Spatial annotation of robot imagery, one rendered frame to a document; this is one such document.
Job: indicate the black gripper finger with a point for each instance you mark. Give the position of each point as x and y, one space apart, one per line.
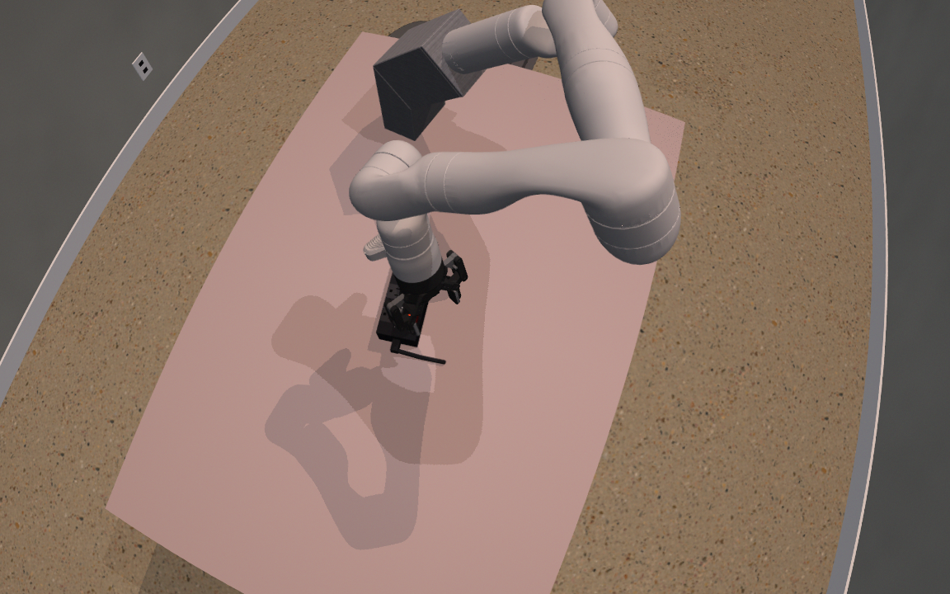
452 284
400 316

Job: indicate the black power strip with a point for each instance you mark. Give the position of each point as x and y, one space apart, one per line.
387 332

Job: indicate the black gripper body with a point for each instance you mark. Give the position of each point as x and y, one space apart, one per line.
412 291

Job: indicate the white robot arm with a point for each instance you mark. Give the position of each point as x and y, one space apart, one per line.
624 183

